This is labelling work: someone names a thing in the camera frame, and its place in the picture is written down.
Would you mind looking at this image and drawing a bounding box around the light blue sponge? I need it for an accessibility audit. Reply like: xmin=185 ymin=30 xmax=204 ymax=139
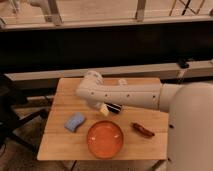
xmin=64 ymin=112 xmax=86 ymax=132

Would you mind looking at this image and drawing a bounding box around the white plastic bottle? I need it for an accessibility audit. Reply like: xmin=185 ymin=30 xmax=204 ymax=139
xmin=118 ymin=79 xmax=127 ymax=85

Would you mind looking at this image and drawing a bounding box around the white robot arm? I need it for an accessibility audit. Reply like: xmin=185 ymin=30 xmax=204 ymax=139
xmin=76 ymin=71 xmax=213 ymax=171

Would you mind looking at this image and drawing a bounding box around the black striped case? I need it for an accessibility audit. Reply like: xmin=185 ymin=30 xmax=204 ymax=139
xmin=107 ymin=103 xmax=122 ymax=114

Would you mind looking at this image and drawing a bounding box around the orange round plate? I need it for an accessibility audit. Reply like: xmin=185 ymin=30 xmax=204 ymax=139
xmin=87 ymin=120 xmax=124 ymax=159

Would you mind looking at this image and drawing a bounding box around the black clamp on rail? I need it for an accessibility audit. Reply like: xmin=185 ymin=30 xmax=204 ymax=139
xmin=177 ymin=58 xmax=189 ymax=69

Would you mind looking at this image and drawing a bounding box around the black table stand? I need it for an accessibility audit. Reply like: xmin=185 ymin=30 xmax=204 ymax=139
xmin=0 ymin=74 xmax=48 ymax=152

